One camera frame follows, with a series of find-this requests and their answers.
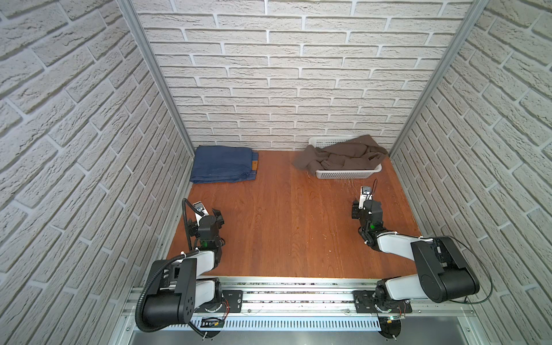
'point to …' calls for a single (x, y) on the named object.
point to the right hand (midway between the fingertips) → (361, 197)
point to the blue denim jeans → (216, 164)
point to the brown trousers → (361, 153)
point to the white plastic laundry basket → (324, 141)
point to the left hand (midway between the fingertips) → (201, 211)
